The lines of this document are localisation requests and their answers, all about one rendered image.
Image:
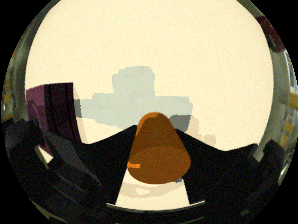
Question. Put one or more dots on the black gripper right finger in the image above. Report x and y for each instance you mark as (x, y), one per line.
(208, 165)

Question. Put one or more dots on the orange knob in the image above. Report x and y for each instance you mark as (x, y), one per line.
(157, 156)

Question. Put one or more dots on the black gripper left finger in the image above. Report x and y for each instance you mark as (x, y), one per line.
(105, 160)

